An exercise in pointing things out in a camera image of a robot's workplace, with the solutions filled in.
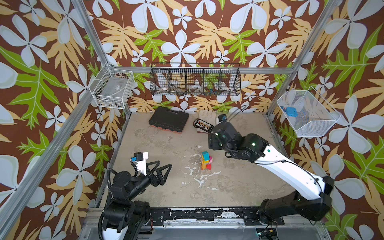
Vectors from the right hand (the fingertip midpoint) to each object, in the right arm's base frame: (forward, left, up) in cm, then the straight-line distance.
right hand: (213, 137), depth 70 cm
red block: (-4, +1, -25) cm, 25 cm away
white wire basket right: (+12, -55, +1) cm, 56 cm away
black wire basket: (+45, +9, +2) cm, 46 cm away
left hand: (-12, +23, -3) cm, 26 cm away
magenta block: (-3, +1, -16) cm, 16 cm away
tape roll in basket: (+42, +7, -2) cm, 43 cm away
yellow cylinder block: (-4, +4, -25) cm, 25 cm away
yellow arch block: (-4, +3, -18) cm, 19 cm away
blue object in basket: (+21, -49, -4) cm, 53 cm away
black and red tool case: (+35, +27, -25) cm, 52 cm away
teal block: (-2, +3, -15) cm, 15 cm away
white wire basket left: (+32, +57, +5) cm, 65 cm away
